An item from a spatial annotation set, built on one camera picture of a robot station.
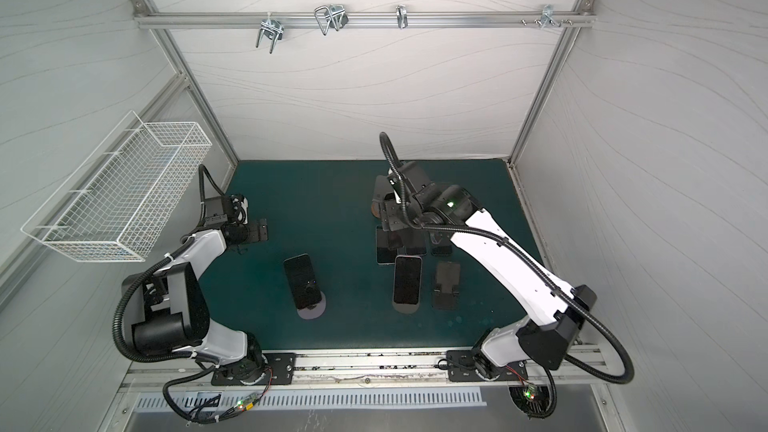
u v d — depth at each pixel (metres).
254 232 0.83
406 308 0.84
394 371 0.74
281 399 0.70
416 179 0.51
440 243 0.56
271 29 0.78
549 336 0.39
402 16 0.78
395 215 0.63
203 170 0.77
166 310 0.44
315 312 0.83
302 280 0.78
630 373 0.37
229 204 0.75
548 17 0.76
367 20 0.79
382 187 0.98
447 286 0.80
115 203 0.68
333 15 0.76
